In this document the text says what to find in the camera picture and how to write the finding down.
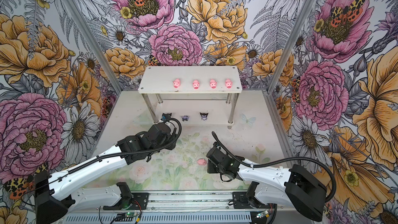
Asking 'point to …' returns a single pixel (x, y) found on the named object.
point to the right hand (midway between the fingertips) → (211, 171)
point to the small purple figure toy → (185, 118)
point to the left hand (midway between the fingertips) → (171, 139)
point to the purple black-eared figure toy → (166, 117)
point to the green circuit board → (130, 214)
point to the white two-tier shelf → (198, 95)
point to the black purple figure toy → (204, 116)
